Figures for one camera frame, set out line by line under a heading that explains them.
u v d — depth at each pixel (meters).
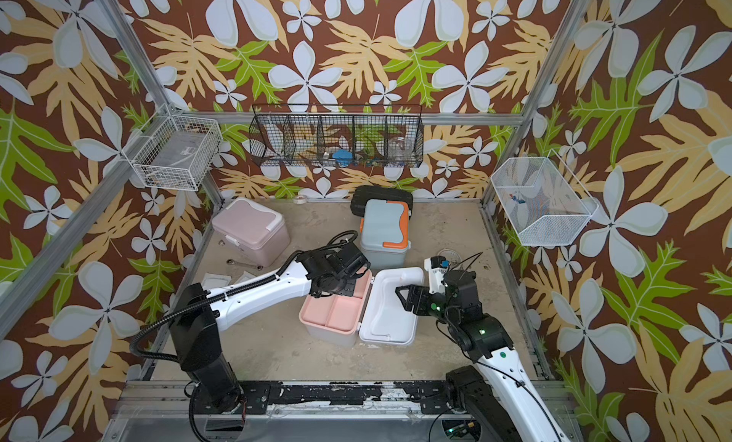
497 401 0.58
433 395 0.73
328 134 0.96
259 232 0.91
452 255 0.67
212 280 0.97
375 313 0.77
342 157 0.94
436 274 0.67
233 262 1.01
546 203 0.83
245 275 0.98
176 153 0.86
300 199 1.22
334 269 0.58
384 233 0.94
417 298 0.64
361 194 1.15
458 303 0.55
